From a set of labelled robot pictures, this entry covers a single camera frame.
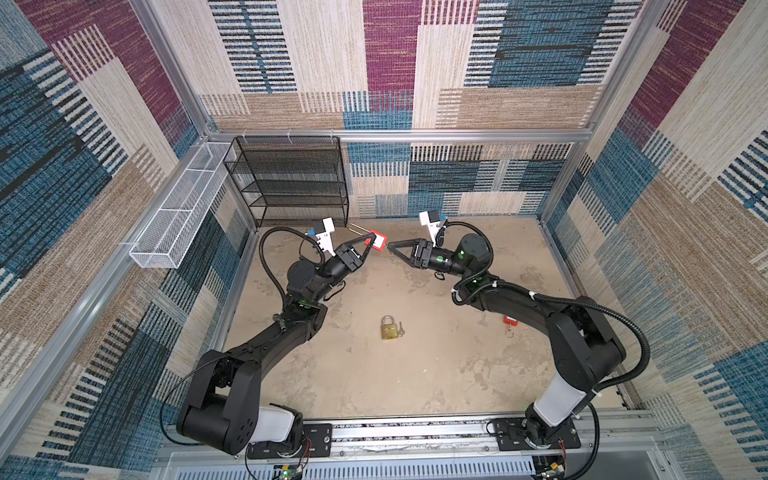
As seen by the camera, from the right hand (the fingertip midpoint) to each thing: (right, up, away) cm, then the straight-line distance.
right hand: (388, 252), depth 73 cm
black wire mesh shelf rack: (-35, +26, +38) cm, 58 cm away
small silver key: (+4, -24, +18) cm, 31 cm away
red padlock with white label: (-2, +3, -2) cm, 4 cm away
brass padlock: (0, -24, +18) cm, 30 cm away
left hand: (-2, +4, -3) cm, 6 cm away
